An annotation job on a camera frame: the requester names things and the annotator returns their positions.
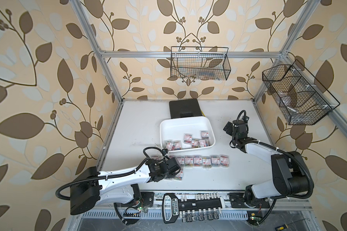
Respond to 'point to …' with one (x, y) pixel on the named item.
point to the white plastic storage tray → (181, 134)
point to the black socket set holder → (206, 206)
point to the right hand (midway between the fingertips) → (233, 127)
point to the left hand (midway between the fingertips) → (171, 170)
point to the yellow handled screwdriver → (283, 226)
